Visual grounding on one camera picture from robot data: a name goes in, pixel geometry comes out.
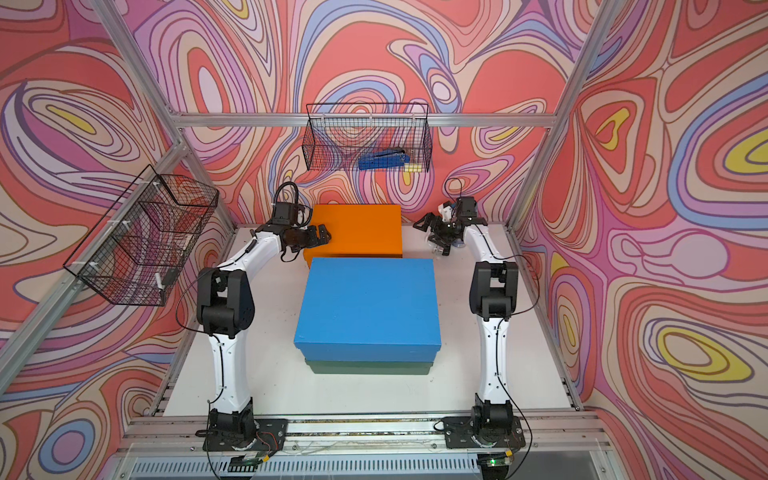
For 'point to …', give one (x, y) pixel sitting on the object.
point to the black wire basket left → (133, 255)
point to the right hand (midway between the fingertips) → (422, 236)
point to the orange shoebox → (358, 231)
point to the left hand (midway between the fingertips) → (323, 238)
